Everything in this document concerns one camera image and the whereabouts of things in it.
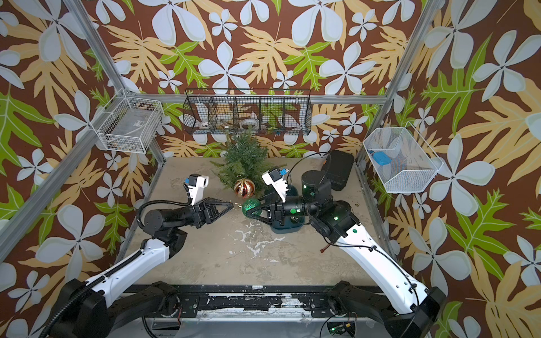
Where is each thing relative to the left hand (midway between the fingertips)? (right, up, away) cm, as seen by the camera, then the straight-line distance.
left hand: (231, 209), depth 58 cm
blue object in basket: (+57, +18, +29) cm, 66 cm away
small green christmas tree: (+2, +17, +21) cm, 27 cm away
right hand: (+6, 0, 0) cm, 6 cm away
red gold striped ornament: (+2, +5, +13) cm, 14 cm away
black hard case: (+48, +16, +54) cm, 74 cm away
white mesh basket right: (+66, +15, +21) cm, 70 cm away
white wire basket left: (-47, +32, +29) cm, 64 cm away
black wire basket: (+11, +41, +40) cm, 58 cm away
